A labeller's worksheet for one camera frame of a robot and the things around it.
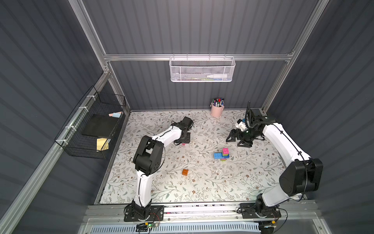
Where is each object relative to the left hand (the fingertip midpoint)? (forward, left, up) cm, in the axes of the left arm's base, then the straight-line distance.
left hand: (186, 140), depth 98 cm
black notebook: (-6, +44, +24) cm, 51 cm away
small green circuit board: (-47, +20, -4) cm, 52 cm away
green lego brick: (-13, -24, +4) cm, 27 cm away
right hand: (-11, -26, +14) cm, 31 cm away
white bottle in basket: (+29, -21, +31) cm, 47 cm away
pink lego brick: (0, +2, -3) cm, 4 cm away
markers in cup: (+28, -24, +9) cm, 38 cm away
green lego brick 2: (-13, -23, -4) cm, 27 cm away
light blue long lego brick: (-12, -20, +1) cm, 24 cm away
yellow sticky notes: (-21, +35, +30) cm, 50 cm away
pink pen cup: (+26, -24, +1) cm, 35 cm away
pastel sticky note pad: (+4, +40, +22) cm, 46 cm away
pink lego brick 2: (-12, -23, +7) cm, 27 cm away
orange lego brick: (-21, +1, -3) cm, 21 cm away
